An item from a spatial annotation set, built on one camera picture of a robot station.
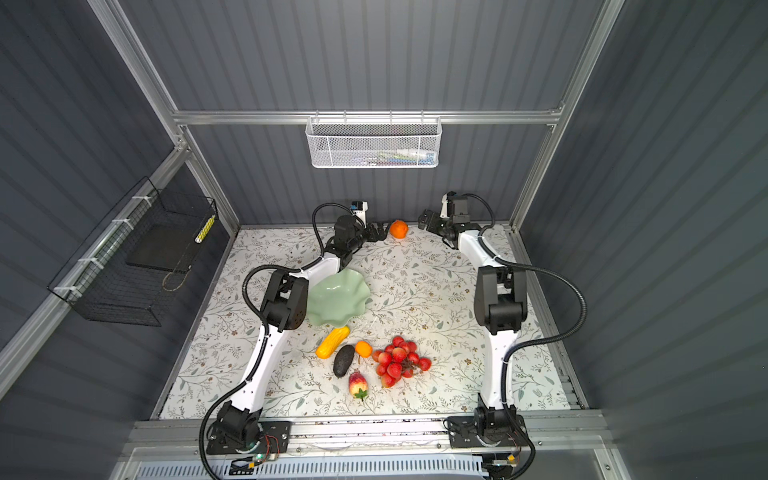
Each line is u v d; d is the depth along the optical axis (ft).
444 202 3.12
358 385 2.56
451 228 2.63
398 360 2.63
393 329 3.02
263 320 2.26
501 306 1.92
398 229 3.66
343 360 2.71
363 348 2.79
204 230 2.67
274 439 2.37
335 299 3.25
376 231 3.25
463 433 2.41
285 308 2.27
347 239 2.92
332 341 2.84
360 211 3.18
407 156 3.02
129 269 2.38
